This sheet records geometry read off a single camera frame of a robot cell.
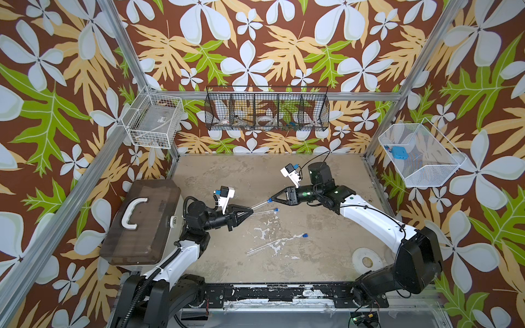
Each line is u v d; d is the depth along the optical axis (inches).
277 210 38.0
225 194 26.6
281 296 29.5
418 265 16.7
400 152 33.7
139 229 27.5
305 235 35.5
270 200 28.9
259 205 28.8
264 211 38.5
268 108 38.8
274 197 28.8
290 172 27.7
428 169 30.7
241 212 28.3
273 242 34.7
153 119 33.9
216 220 26.6
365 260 32.2
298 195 26.7
